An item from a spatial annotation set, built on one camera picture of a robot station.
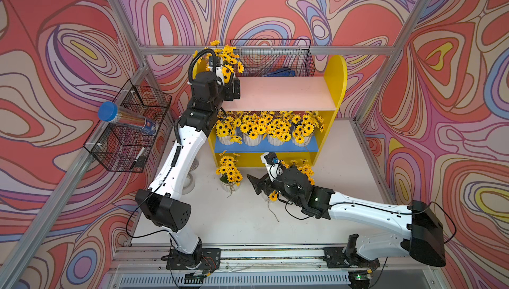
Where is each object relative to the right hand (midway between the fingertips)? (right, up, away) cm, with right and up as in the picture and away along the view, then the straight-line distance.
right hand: (258, 173), depth 72 cm
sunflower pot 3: (+18, +18, +7) cm, 26 cm away
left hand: (-11, +35, -2) cm, 37 cm away
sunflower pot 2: (-14, +16, +7) cm, 22 cm away
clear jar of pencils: (-32, -1, +26) cm, 41 cm away
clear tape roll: (-32, -8, +18) cm, 37 cm away
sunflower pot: (+20, 0, +10) cm, 22 cm away
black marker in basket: (-45, +6, 0) cm, 45 cm away
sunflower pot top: (-11, -2, +7) cm, 14 cm away
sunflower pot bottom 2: (+9, +16, +8) cm, 20 cm away
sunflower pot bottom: (-2, +16, +7) cm, 18 cm away
